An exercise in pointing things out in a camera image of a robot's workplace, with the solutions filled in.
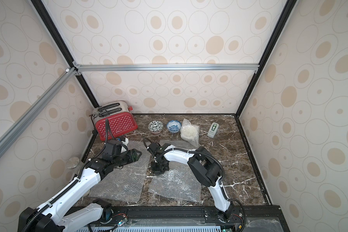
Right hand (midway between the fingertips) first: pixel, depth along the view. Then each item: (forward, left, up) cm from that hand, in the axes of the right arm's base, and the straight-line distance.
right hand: (159, 172), depth 89 cm
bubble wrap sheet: (-8, +18, +1) cm, 20 cm away
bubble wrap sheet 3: (-6, -11, +1) cm, 13 cm away
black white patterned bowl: (+35, +7, +3) cm, 36 cm away
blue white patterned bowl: (+36, -7, +3) cm, 36 cm away
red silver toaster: (+30, +28, +18) cm, 45 cm away
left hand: (+4, +8, +16) cm, 18 cm away
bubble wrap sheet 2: (+28, -19, +4) cm, 34 cm away
